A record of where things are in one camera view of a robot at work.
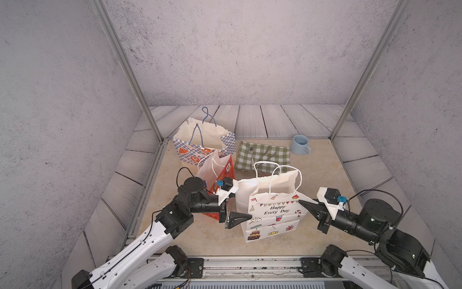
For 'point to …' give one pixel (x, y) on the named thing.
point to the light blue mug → (300, 145)
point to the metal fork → (269, 156)
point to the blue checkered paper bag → (195, 142)
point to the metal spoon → (251, 151)
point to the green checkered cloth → (280, 163)
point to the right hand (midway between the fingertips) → (302, 200)
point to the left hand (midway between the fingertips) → (248, 207)
